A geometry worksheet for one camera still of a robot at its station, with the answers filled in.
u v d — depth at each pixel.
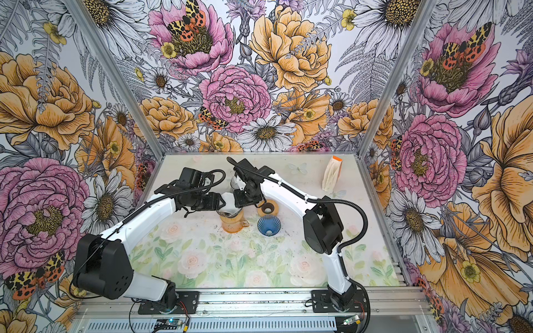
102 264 0.42
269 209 0.99
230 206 0.86
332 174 1.03
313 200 0.53
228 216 0.85
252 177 0.64
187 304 0.74
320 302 0.74
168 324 0.71
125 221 0.48
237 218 0.85
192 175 0.69
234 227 0.91
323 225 0.51
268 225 0.89
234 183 0.84
